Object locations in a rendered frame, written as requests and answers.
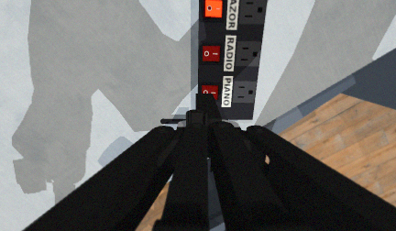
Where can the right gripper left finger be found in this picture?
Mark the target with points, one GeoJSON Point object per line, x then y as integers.
{"type": "Point", "coordinates": [119, 195]}

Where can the black power strip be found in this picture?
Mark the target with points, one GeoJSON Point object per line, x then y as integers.
{"type": "Point", "coordinates": [229, 48]}

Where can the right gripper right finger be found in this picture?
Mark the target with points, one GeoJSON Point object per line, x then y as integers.
{"type": "Point", "coordinates": [294, 192]}

